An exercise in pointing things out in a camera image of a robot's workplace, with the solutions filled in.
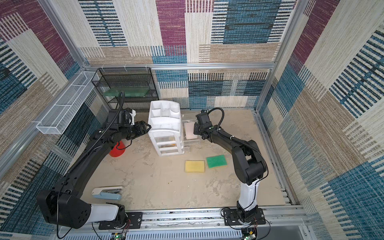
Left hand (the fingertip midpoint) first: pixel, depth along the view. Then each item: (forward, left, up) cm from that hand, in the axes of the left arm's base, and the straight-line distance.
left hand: (147, 127), depth 79 cm
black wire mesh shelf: (+41, +16, -1) cm, 44 cm away
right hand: (+10, -29, -14) cm, 34 cm away
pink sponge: (+8, -22, -9) cm, 25 cm away
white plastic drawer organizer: (+4, -8, -4) cm, 10 cm away
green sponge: (-8, -38, -24) cm, 45 cm away
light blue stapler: (-25, +20, -23) cm, 40 cm away
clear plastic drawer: (+2, -22, -14) cm, 26 cm away
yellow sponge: (-11, -24, -23) cm, 35 cm away
